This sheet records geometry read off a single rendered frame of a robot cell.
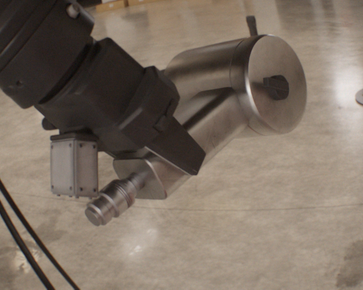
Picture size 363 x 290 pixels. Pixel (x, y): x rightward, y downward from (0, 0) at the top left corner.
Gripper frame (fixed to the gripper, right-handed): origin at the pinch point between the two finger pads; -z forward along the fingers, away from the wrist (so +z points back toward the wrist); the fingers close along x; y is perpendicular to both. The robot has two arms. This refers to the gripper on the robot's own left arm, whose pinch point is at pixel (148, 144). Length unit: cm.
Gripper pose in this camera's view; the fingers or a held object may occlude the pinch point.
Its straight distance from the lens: 46.0
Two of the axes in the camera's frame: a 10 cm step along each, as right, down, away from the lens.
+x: -6.8, 0.7, 7.3
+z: -6.3, -5.7, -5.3
